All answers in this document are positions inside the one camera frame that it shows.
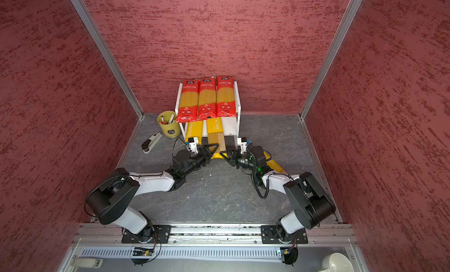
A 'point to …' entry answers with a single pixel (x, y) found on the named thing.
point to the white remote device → (89, 262)
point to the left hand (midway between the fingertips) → (219, 150)
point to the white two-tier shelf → (230, 123)
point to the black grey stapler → (149, 143)
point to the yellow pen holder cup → (169, 119)
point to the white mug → (336, 262)
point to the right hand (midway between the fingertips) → (219, 156)
